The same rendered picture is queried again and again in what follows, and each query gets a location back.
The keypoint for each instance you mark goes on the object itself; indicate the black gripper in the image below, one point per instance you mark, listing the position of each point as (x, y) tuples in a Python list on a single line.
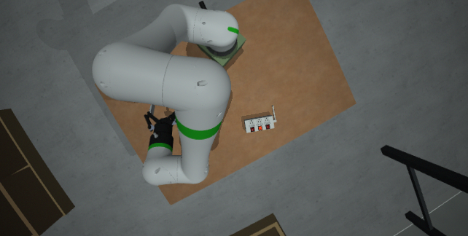
[(163, 124)]

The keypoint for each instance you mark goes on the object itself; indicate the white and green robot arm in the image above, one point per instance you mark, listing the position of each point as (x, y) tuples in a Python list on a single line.
[(198, 89)]

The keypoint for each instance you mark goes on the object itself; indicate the white power strip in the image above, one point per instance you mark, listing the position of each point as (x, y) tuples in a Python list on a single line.
[(260, 123)]

